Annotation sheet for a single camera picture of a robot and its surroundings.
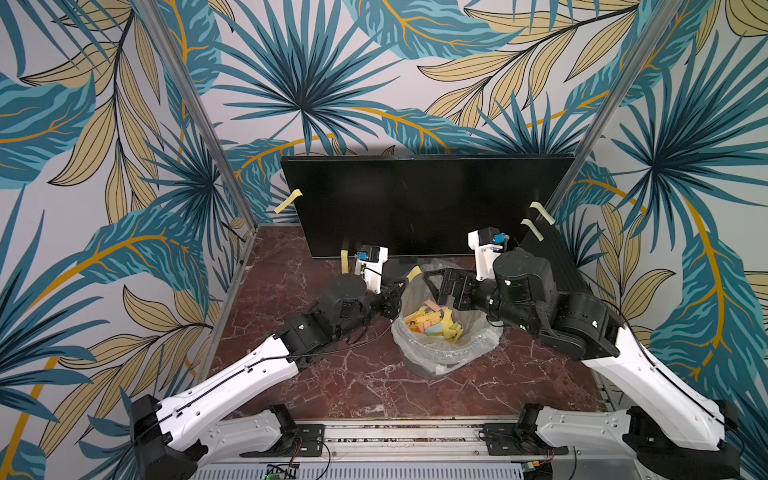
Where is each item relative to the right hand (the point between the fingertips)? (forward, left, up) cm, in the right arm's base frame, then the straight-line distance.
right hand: (438, 276), depth 59 cm
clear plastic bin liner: (-11, +1, -12) cm, 16 cm away
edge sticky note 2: (+19, -28, -7) cm, 35 cm away
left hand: (+2, +6, -7) cm, 9 cm away
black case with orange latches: (+21, -50, -32) cm, 63 cm away
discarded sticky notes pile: (+7, -4, -32) cm, 33 cm away
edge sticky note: (+4, +4, -5) cm, 8 cm away
